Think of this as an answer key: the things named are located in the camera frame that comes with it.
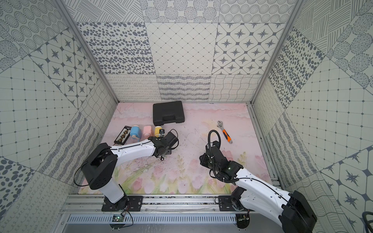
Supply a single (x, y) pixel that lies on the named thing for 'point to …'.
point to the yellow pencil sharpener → (157, 131)
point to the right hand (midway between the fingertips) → (201, 159)
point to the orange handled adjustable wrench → (226, 134)
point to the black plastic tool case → (170, 112)
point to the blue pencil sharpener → (135, 132)
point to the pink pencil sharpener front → (147, 130)
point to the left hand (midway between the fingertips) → (169, 150)
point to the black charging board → (123, 135)
